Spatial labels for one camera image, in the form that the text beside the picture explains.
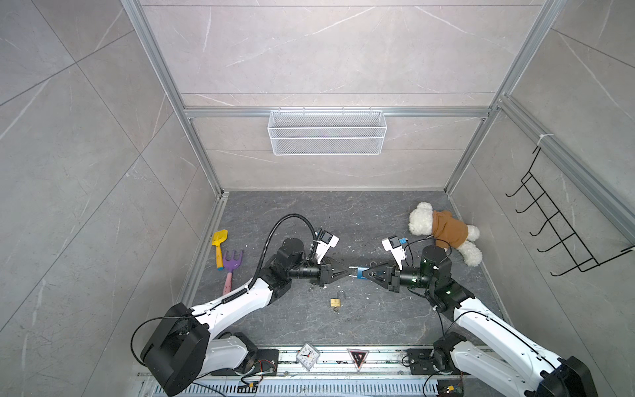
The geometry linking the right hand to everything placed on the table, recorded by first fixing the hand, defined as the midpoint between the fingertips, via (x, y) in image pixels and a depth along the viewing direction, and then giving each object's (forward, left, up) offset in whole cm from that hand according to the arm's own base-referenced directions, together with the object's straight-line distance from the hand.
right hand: (364, 273), depth 70 cm
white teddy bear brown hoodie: (+23, -38, -14) cm, 47 cm away
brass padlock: (-1, +8, -20) cm, 22 cm away
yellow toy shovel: (+25, +56, -18) cm, 64 cm away
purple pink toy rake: (+13, +48, -18) cm, 53 cm away
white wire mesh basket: (+59, +10, +9) cm, 60 cm away
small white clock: (-18, +17, -18) cm, 31 cm away
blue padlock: (-1, +2, +2) cm, 2 cm away
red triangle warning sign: (-18, +2, -20) cm, 27 cm away
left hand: (0, +4, +1) cm, 4 cm away
